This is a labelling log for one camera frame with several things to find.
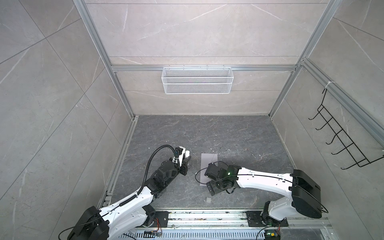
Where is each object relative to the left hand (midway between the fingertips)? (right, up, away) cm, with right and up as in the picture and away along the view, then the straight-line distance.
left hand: (188, 153), depth 79 cm
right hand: (+15, -19, +2) cm, 24 cm away
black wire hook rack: (+71, +1, -20) cm, 74 cm away
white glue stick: (0, 0, -3) cm, 3 cm away
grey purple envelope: (+11, -7, +17) cm, 22 cm away
